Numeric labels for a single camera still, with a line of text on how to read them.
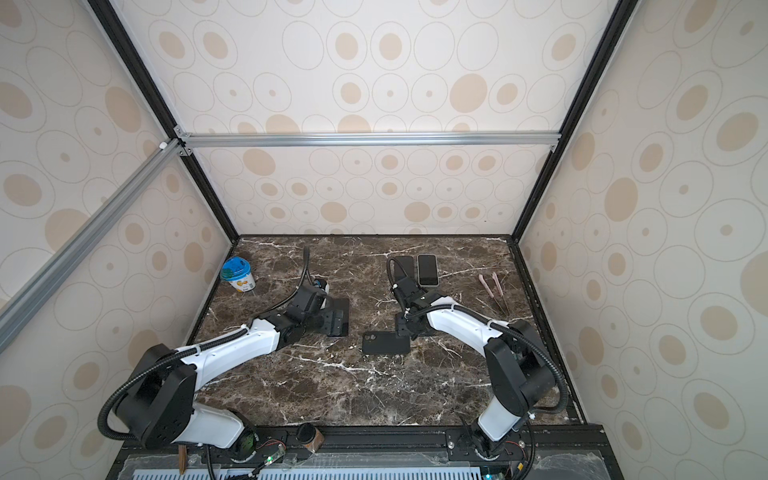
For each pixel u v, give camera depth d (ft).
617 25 2.28
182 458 2.39
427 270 3.63
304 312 2.21
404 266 3.68
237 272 3.19
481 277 3.47
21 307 1.69
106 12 2.20
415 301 2.15
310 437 2.20
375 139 3.00
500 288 3.38
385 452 2.41
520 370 1.47
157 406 1.37
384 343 3.04
